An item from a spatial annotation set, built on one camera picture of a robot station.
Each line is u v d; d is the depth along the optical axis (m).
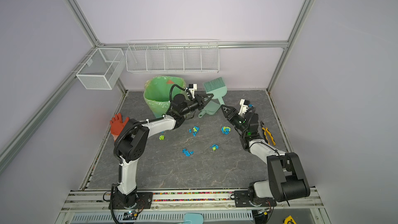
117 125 1.01
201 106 0.78
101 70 0.96
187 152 0.89
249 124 0.64
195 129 0.97
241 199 0.74
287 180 0.43
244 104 0.77
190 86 0.83
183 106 0.73
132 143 0.53
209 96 0.83
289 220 0.68
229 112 0.75
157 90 0.99
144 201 0.73
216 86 0.85
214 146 0.91
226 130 0.97
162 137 0.94
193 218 0.68
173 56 1.00
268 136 0.94
